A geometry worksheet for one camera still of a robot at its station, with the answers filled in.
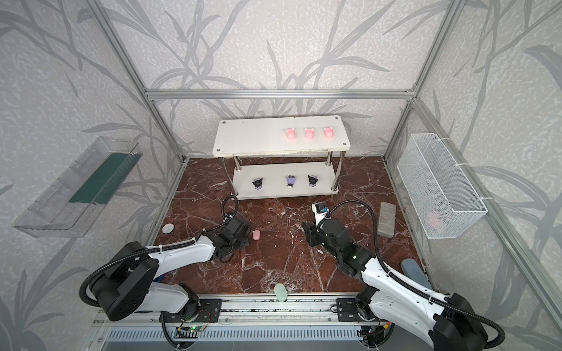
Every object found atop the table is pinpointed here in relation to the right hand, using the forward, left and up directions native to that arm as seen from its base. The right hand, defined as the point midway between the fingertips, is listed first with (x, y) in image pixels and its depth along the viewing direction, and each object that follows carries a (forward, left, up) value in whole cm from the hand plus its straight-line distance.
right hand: (306, 220), depth 80 cm
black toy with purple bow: (+23, -4, -5) cm, 24 cm away
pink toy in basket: (-4, -43, +6) cm, 44 cm away
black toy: (+21, +21, -4) cm, 30 cm away
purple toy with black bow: (+24, +6, -6) cm, 25 cm away
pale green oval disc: (-21, +10, -13) cm, 27 cm away
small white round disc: (+4, +60, -14) cm, 62 cm away
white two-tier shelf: (+48, +13, -15) cm, 52 cm away
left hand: (0, +25, -14) cm, 29 cm away
